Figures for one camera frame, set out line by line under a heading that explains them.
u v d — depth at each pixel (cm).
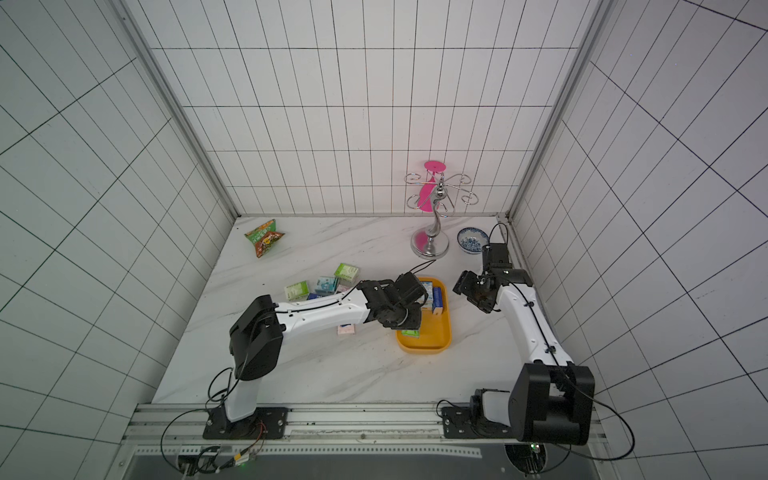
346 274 100
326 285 97
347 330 86
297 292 95
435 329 89
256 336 51
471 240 110
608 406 36
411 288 65
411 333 79
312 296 93
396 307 64
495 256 66
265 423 72
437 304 89
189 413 67
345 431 73
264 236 107
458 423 72
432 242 110
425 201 113
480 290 61
